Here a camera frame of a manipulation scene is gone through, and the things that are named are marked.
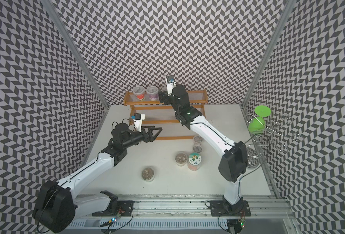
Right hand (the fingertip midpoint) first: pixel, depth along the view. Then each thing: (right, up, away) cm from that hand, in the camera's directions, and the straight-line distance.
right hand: (168, 88), depth 76 cm
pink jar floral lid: (+14, -40, +4) cm, 43 cm away
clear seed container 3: (+17, -35, +13) cm, 41 cm away
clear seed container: (-9, -2, +2) cm, 9 cm away
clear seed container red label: (-17, -2, +3) cm, 17 cm away
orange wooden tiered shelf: (-5, -13, -5) cm, 15 cm away
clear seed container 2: (+18, -29, +16) cm, 38 cm away
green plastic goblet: (+48, -20, +1) cm, 52 cm away
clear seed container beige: (+7, -40, +8) cm, 41 cm away
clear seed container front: (-11, -47, +2) cm, 48 cm away
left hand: (-5, -22, 0) cm, 23 cm away
